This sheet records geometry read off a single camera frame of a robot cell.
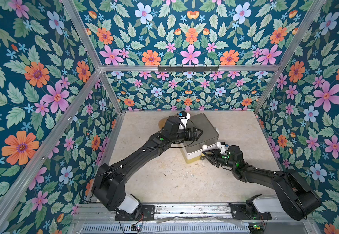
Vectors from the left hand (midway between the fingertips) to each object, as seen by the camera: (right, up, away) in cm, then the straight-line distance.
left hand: (198, 131), depth 75 cm
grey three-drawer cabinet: (+3, +5, +12) cm, 13 cm away
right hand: (+3, -13, +7) cm, 16 cm away
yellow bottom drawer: (-1, -18, +12) cm, 22 cm away
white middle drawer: (-2, -14, +6) cm, 15 cm away
